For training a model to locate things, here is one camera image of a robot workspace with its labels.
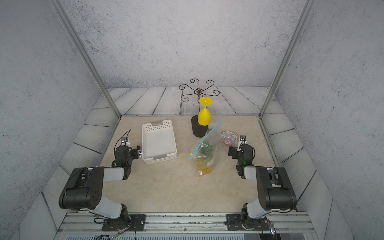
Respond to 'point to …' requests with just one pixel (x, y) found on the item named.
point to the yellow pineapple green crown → (205, 162)
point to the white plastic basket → (158, 142)
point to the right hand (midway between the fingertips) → (240, 144)
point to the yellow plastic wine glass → (204, 115)
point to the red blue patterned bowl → (228, 138)
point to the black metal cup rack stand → (198, 130)
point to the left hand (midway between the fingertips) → (133, 146)
